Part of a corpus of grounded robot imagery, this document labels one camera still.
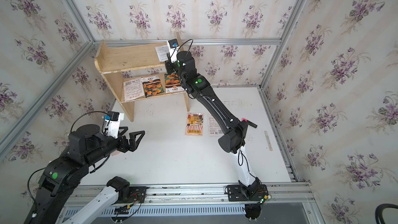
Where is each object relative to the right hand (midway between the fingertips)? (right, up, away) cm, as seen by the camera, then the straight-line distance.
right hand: (170, 53), depth 71 cm
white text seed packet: (-25, -16, +18) cm, 35 cm away
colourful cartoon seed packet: (+11, -36, +29) cm, 48 cm away
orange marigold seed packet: (-15, -13, +20) cm, 28 cm away
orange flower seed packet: (-3, -11, +22) cm, 25 cm away
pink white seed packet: (+23, -40, +25) cm, 52 cm away
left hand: (-11, -35, -10) cm, 38 cm away
